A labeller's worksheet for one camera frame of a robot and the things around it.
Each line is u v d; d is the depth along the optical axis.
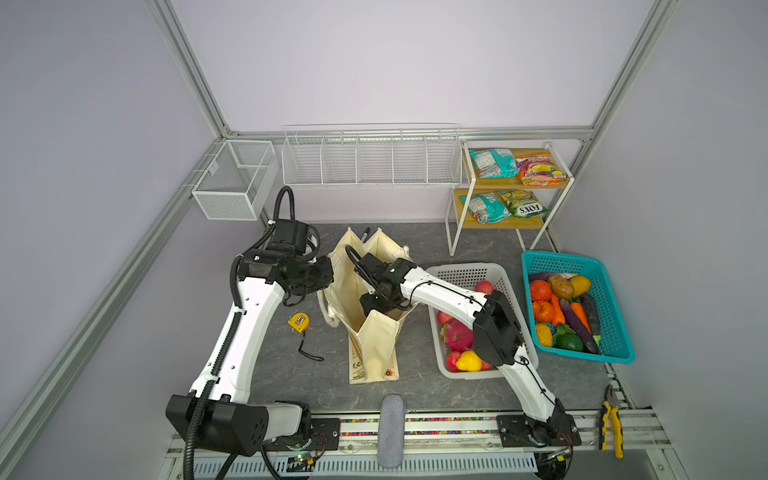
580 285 0.95
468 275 0.96
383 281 0.65
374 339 0.74
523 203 1.01
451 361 0.80
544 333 0.86
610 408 0.77
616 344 0.82
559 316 0.91
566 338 0.85
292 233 0.56
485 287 0.96
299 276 0.61
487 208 0.99
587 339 0.85
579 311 0.92
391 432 0.72
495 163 0.85
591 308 0.90
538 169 0.85
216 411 0.37
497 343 0.54
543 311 0.89
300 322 0.91
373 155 0.97
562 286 0.94
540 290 0.93
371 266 0.71
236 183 0.98
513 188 1.07
